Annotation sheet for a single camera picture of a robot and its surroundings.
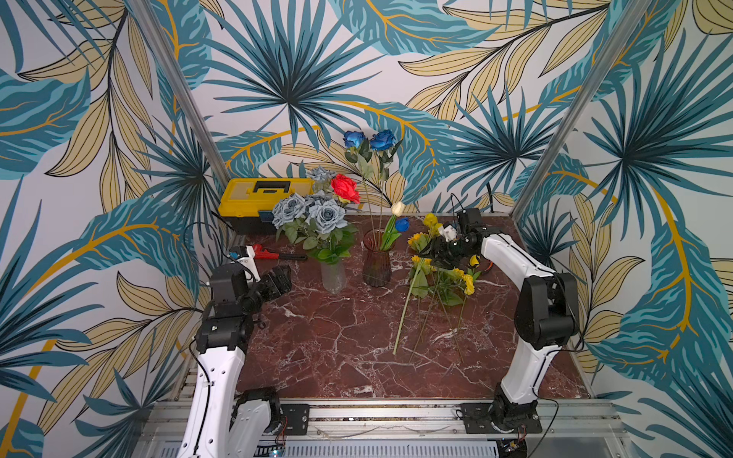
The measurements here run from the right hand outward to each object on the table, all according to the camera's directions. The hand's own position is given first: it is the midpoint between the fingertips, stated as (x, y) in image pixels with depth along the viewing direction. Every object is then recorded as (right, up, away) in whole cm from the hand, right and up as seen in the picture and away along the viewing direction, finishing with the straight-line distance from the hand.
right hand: (426, 256), depth 92 cm
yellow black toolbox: (-62, +18, +8) cm, 65 cm away
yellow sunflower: (-1, -5, +5) cm, 7 cm away
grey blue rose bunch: (-31, +9, -22) cm, 39 cm away
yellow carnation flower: (+14, -9, 0) cm, 17 cm away
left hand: (-42, -4, -18) cm, 46 cm away
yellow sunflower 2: (+10, -11, +4) cm, 15 cm away
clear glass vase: (-30, -7, +3) cm, 31 cm away
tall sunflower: (-1, +5, +8) cm, 10 cm away
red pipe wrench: (-59, +1, +14) cm, 61 cm away
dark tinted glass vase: (-16, -4, +7) cm, 18 cm away
